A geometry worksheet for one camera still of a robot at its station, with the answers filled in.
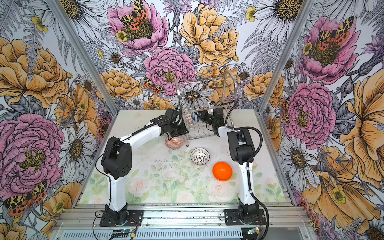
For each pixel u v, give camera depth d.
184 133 0.86
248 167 0.62
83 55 0.89
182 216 0.76
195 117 1.02
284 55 0.90
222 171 0.87
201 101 1.19
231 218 0.74
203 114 0.95
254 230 0.72
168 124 0.74
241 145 0.63
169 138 0.79
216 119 0.87
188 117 1.02
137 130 0.60
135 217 0.75
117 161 0.53
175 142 1.02
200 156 0.96
